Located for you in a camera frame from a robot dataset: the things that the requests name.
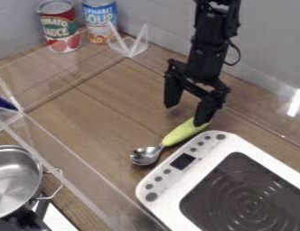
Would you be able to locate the alphabet soup can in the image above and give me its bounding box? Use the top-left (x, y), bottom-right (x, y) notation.
top-left (82, 0), bottom-right (119, 44)

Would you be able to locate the tomato sauce can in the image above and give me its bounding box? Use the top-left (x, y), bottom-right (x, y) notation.
top-left (36, 0), bottom-right (82, 53)

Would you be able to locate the clear acrylic divider strip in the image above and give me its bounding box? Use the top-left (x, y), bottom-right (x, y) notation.
top-left (0, 71), bottom-right (131, 231)

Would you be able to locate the blue object at left edge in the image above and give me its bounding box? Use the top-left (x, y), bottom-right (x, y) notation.
top-left (0, 97), bottom-right (20, 111)

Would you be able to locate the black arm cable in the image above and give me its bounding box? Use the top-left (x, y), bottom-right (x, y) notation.
top-left (224, 39), bottom-right (244, 67)

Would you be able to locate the clear acrylic corner bracket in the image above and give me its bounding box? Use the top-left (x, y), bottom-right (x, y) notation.
top-left (108, 22), bottom-right (149, 59)

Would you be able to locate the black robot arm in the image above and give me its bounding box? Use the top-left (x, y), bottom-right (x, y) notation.
top-left (165, 0), bottom-right (243, 126)

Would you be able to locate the stainless steel pot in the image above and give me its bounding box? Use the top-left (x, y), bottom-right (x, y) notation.
top-left (0, 145), bottom-right (62, 218)

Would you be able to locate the green handled metal spoon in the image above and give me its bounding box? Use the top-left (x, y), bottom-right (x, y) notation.
top-left (131, 118), bottom-right (209, 166)

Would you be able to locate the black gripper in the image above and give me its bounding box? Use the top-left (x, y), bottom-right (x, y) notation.
top-left (165, 42), bottom-right (232, 126)

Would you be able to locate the white and black stove top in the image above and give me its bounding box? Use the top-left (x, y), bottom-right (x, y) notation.
top-left (136, 130), bottom-right (300, 231)

